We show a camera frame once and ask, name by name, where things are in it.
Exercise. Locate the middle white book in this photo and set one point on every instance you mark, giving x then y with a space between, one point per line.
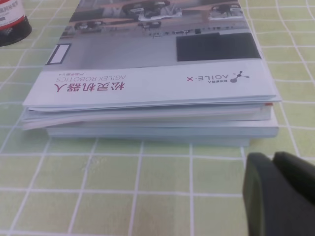
202 113

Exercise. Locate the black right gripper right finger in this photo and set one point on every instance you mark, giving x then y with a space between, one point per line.
298 172

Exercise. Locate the black mesh pen holder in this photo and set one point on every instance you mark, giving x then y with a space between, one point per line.
14 24

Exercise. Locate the bottom light blue book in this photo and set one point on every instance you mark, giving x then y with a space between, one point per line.
226 133

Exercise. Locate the top brochure with robot photo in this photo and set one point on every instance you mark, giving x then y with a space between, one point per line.
130 53

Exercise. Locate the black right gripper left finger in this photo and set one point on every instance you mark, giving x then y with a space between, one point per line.
273 206

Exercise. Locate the green checkered tablecloth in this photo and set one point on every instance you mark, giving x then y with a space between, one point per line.
104 187

